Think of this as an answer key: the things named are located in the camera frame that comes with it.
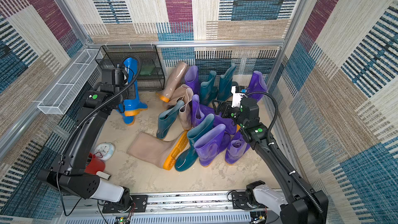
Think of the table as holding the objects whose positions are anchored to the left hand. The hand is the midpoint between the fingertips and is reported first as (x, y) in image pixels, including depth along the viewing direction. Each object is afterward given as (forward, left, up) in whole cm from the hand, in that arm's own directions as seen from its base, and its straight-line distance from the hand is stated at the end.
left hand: (128, 86), depth 72 cm
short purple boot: (-26, -48, -10) cm, 55 cm away
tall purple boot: (+11, -65, -10) cm, 67 cm away
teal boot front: (-22, -26, -31) cm, 46 cm away
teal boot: (-7, -16, -15) cm, 23 cm away
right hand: (-5, -43, -8) cm, 44 cm away
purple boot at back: (+23, -28, -15) cm, 39 cm away
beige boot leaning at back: (+21, -16, -15) cm, 30 cm away
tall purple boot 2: (-4, -32, -15) cm, 36 cm away
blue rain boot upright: (-8, 0, -7) cm, 10 cm away
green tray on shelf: (+30, +1, -13) cm, 33 cm away
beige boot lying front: (-18, -12, -32) cm, 39 cm away
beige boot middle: (+4, -25, -10) cm, 28 cm away
